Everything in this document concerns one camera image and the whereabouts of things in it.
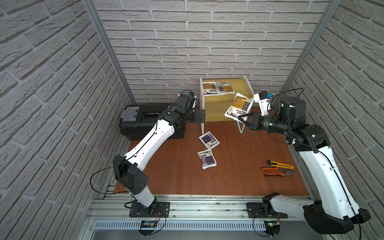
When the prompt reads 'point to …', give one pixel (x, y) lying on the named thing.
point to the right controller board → (272, 227)
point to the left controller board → (147, 227)
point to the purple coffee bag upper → (209, 140)
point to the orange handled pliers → (287, 172)
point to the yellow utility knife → (277, 164)
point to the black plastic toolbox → (137, 121)
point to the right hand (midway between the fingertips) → (241, 117)
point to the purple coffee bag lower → (207, 159)
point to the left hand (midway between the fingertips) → (201, 111)
